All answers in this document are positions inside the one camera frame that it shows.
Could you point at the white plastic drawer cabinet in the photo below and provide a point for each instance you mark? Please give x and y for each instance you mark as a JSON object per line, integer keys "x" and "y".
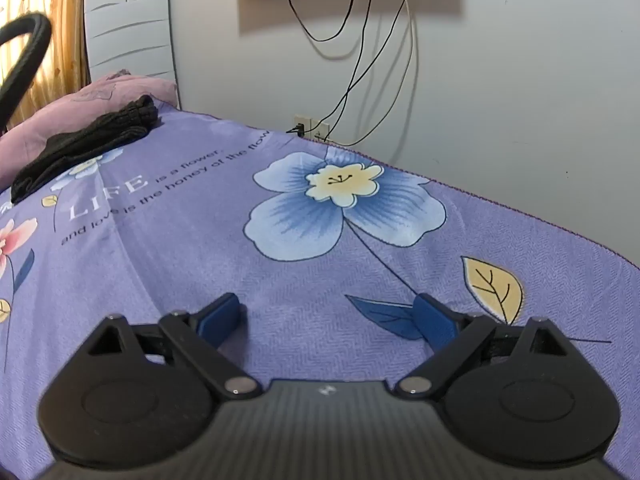
{"x": 131, "y": 30}

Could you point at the orange patterned curtain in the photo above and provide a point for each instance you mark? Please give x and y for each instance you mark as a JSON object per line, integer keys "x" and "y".
{"x": 45, "y": 25}

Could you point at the purple floral blanket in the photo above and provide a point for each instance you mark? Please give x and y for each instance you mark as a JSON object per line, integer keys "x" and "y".
{"x": 280, "y": 240}

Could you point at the pink pillow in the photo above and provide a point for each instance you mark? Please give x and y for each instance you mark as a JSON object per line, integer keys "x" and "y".
{"x": 60, "y": 110}

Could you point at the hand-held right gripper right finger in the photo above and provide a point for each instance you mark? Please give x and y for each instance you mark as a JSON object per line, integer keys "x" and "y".
{"x": 436, "y": 321}

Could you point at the white wall outlet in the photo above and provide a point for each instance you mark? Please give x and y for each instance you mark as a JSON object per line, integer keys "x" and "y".
{"x": 314, "y": 126}

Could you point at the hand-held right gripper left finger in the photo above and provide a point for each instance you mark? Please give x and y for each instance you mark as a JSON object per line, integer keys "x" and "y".
{"x": 218, "y": 316}

